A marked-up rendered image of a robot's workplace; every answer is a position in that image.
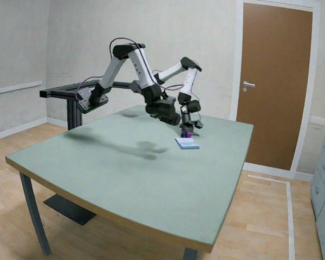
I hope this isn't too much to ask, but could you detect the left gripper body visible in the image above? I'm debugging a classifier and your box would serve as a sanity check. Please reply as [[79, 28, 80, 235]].
[[179, 114, 195, 133]]

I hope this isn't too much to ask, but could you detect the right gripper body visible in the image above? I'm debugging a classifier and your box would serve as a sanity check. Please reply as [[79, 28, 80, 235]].
[[150, 113, 181, 126]]

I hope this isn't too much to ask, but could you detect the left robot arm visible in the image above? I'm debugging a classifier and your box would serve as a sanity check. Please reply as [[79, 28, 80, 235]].
[[153, 57, 203, 129]]

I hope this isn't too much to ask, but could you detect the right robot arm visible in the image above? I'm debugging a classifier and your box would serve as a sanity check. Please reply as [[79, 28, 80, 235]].
[[78, 43, 176, 119]]

